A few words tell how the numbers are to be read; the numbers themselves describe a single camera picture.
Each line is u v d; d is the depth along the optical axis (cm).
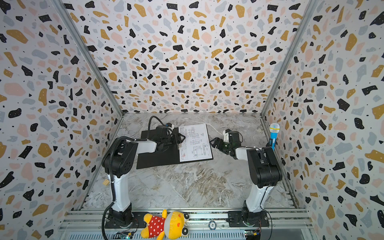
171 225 66
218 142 90
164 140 85
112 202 61
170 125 96
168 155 97
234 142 80
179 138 94
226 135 92
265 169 50
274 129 79
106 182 85
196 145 103
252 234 72
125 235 70
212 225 73
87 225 73
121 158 55
